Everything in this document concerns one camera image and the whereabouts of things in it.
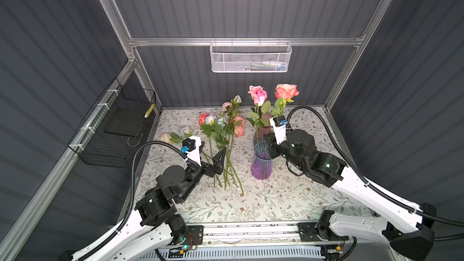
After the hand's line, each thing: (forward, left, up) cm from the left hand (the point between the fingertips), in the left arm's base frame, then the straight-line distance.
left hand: (215, 146), depth 62 cm
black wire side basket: (+12, +44, -7) cm, 46 cm away
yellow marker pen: (+26, +31, -7) cm, 41 cm away
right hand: (+5, -20, -3) cm, 21 cm away
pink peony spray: (+36, -6, -30) cm, 48 cm away
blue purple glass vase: (+10, -22, -35) cm, 43 cm away
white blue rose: (+33, +18, -30) cm, 48 cm away
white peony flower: (+35, +6, -26) cm, 44 cm away
